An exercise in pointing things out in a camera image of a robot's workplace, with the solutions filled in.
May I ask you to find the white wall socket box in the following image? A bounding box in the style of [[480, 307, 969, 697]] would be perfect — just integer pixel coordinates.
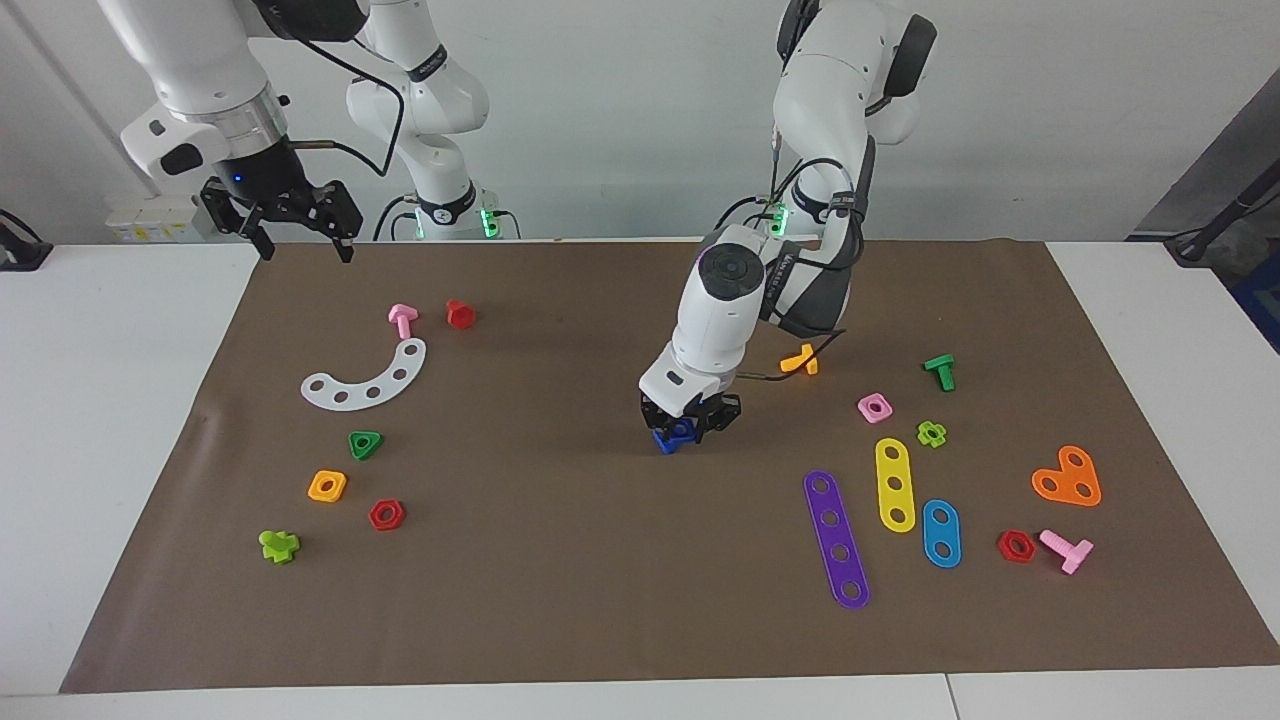
[[105, 195, 216, 244]]

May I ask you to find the purple four-hole strip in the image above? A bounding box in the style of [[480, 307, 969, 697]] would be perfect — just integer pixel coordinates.
[[803, 470, 871, 610]]

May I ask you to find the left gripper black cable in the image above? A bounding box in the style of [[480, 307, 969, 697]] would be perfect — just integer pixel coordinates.
[[735, 125, 881, 383]]

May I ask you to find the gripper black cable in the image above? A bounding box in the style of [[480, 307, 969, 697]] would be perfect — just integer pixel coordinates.
[[285, 20, 406, 179], [735, 125, 881, 383]]

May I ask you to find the black base cable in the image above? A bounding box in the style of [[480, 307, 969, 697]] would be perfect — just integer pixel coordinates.
[[373, 193, 421, 243], [712, 193, 773, 239]]

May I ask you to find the black right base cable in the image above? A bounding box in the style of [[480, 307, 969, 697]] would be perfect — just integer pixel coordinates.
[[373, 193, 421, 243]]

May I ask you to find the white curved five-hole plate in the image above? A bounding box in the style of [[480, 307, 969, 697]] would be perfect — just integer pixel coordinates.
[[300, 337, 428, 412]]

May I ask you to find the black left base cable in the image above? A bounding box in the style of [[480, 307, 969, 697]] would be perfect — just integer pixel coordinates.
[[712, 193, 773, 239]]

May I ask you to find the black clamp base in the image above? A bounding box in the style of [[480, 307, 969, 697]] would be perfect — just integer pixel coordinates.
[[0, 208, 53, 273]]

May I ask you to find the brown table mat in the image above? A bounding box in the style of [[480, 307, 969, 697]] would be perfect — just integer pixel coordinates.
[[58, 238, 1280, 695]]

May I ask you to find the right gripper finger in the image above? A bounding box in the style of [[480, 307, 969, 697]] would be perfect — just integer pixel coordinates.
[[300, 180, 363, 265], [200, 183, 276, 263]]

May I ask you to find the blue crate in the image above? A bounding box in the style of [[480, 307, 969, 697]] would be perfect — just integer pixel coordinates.
[[1230, 265, 1280, 351]]

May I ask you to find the blue two-hole strip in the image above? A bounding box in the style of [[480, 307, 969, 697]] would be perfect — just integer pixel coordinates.
[[921, 499, 963, 569]]

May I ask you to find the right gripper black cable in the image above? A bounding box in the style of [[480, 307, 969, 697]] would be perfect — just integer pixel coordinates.
[[285, 20, 406, 179]]

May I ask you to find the yellow three-hole strip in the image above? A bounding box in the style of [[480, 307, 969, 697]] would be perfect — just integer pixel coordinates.
[[874, 437, 917, 534]]

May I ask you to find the orange three-hole corner plate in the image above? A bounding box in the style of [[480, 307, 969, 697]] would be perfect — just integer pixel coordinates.
[[1031, 445, 1103, 508]]

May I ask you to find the black stand pole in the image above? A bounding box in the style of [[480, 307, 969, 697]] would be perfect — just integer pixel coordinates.
[[1165, 165, 1280, 266]]

